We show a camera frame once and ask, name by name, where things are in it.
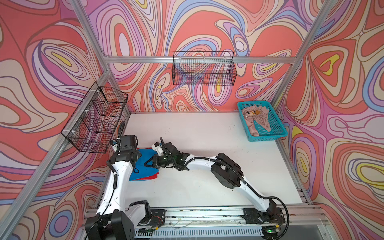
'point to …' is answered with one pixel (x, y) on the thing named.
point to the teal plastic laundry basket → (278, 130)
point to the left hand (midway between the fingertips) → (129, 156)
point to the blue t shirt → (144, 171)
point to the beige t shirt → (259, 114)
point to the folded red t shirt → (149, 178)
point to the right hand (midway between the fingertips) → (146, 167)
